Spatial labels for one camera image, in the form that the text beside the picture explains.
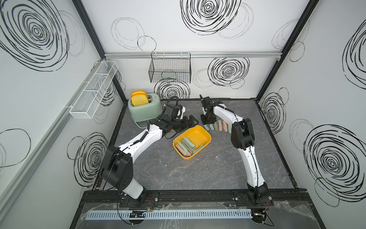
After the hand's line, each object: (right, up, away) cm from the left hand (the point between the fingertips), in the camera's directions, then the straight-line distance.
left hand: (193, 124), depth 81 cm
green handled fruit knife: (-3, -15, +10) cm, 19 cm away
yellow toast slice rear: (-36, +21, +13) cm, 44 cm away
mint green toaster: (-31, +7, +15) cm, 36 cm away
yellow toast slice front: (-36, +16, +13) cm, 41 cm away
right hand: (+10, 0, +22) cm, 25 cm away
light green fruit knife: (-2, -13, +13) cm, 18 cm away
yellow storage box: (+4, -9, +17) cm, 20 cm away
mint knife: (+11, -4, +21) cm, 24 cm away
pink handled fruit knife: (+21, -3, +21) cm, 30 cm away
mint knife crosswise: (+4, -17, +10) cm, 20 cm away
